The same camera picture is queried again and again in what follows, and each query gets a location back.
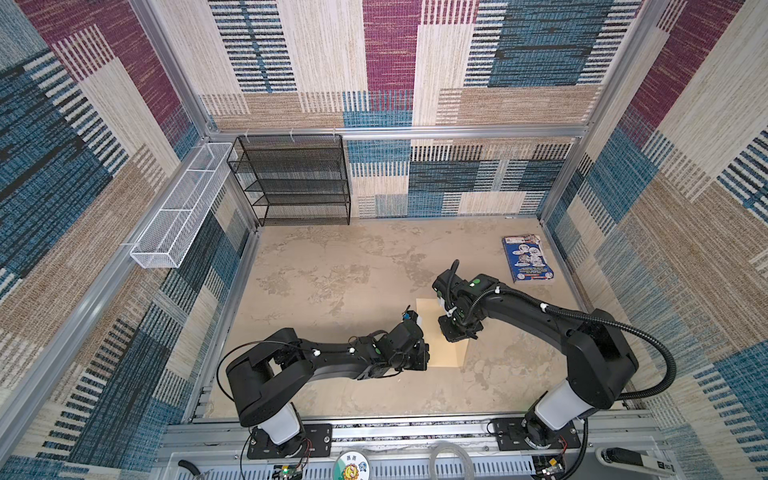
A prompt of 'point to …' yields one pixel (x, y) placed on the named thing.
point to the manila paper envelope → (442, 352)
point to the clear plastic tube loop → (446, 446)
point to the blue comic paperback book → (526, 258)
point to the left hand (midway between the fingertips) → (434, 356)
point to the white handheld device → (619, 457)
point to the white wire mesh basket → (168, 238)
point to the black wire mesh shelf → (294, 178)
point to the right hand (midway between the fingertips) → (456, 340)
